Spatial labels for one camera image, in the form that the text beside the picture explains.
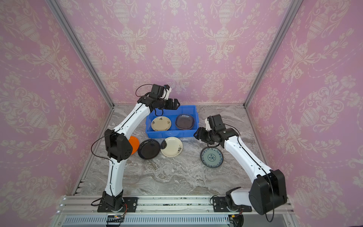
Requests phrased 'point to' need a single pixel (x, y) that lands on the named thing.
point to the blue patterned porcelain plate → (211, 157)
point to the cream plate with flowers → (174, 147)
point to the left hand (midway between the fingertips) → (174, 104)
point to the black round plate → (148, 149)
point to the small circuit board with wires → (116, 218)
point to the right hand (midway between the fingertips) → (197, 135)
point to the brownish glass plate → (184, 122)
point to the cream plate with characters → (160, 123)
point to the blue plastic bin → (172, 115)
